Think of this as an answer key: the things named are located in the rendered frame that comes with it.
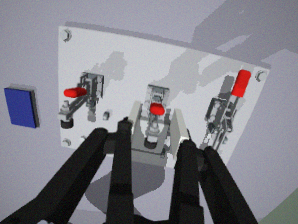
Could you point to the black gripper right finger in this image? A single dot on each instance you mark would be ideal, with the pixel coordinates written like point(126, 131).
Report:
point(223, 197)

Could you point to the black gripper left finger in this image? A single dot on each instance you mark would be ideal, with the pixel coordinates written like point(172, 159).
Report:
point(58, 200)

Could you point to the blue rectangular plate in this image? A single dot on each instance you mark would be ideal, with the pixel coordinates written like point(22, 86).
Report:
point(22, 107)

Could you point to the toggle clamp with red handle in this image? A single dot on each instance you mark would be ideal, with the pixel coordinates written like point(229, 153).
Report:
point(156, 105)
point(217, 108)

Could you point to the white fixture plate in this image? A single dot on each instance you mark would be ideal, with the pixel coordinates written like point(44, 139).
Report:
point(129, 64)

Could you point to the red-handled toggle clamp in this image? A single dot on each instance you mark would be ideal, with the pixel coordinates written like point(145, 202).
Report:
point(95, 88)

